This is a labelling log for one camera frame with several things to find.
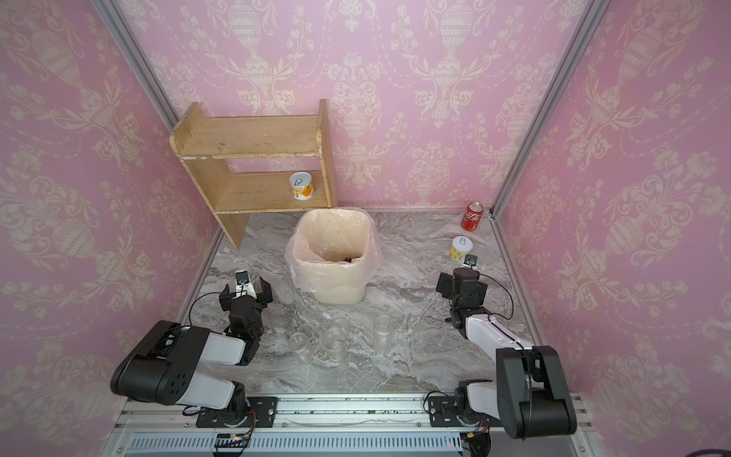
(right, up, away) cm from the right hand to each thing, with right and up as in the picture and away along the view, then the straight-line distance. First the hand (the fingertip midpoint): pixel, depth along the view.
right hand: (461, 276), depth 91 cm
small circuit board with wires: (-65, -40, -18) cm, 78 cm away
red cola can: (+9, +20, +17) cm, 28 cm away
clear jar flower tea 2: (-25, -16, +1) cm, 30 cm away
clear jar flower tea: (-40, -21, -5) cm, 45 cm away
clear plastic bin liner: (-28, +7, -11) cm, 31 cm away
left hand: (-68, -2, -2) cm, 68 cm away
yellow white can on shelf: (-52, +29, +1) cm, 59 cm away
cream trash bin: (-43, +7, +6) cm, 44 cm away
